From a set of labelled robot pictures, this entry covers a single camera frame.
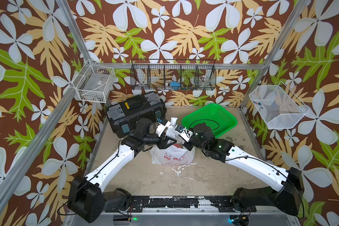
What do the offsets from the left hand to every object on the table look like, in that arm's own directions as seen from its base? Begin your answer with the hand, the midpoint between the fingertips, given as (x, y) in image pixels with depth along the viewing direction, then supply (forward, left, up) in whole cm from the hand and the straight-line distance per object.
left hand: (174, 137), depth 74 cm
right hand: (+3, -3, 0) cm, 4 cm away
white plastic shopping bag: (-8, -1, -3) cm, 9 cm away
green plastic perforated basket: (+30, -38, -23) cm, 54 cm away
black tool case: (+19, +35, -6) cm, 40 cm away
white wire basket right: (+20, -63, +4) cm, 66 cm away
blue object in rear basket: (+39, -1, +4) cm, 40 cm away
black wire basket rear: (+47, 0, +8) cm, 47 cm away
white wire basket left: (+33, +50, +11) cm, 61 cm away
